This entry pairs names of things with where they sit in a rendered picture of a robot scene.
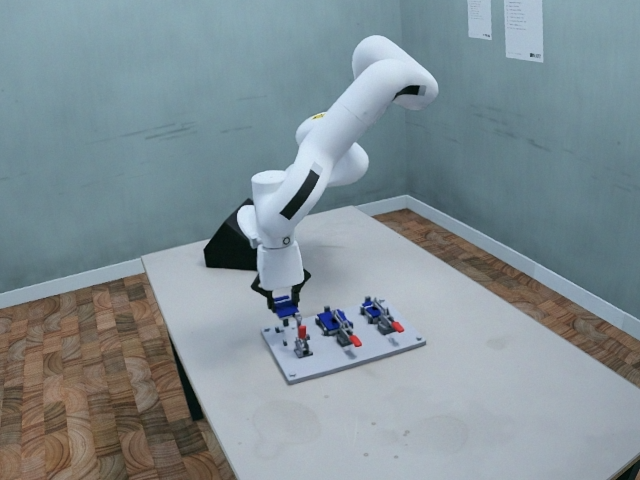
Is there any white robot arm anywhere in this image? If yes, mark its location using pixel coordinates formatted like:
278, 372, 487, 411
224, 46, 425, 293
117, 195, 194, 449
237, 36, 438, 249

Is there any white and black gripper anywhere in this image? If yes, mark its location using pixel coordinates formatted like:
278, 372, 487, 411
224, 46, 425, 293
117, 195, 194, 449
250, 241, 311, 314

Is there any blue plate with white stripe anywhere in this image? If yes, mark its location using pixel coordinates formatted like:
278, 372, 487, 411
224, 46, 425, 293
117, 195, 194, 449
274, 295, 299, 320

